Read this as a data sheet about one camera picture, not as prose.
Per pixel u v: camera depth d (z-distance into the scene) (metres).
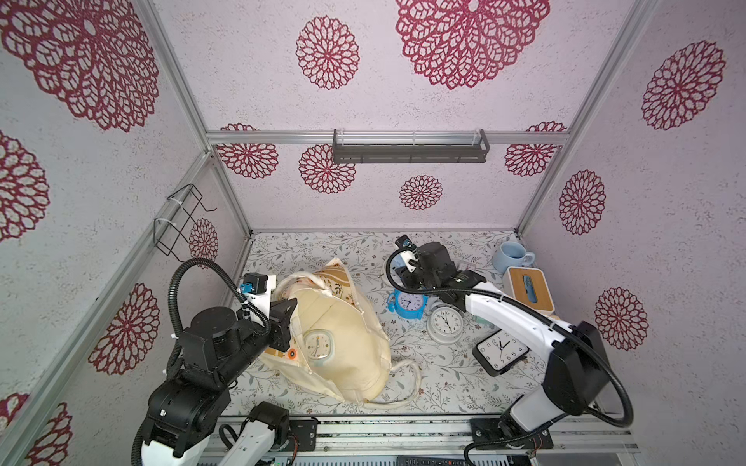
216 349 0.39
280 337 0.50
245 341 0.46
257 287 0.46
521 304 0.51
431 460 0.69
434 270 0.63
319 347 0.84
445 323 0.90
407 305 0.97
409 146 0.93
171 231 0.75
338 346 0.85
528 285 1.00
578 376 0.44
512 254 1.09
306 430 0.75
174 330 0.37
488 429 0.74
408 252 0.72
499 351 0.85
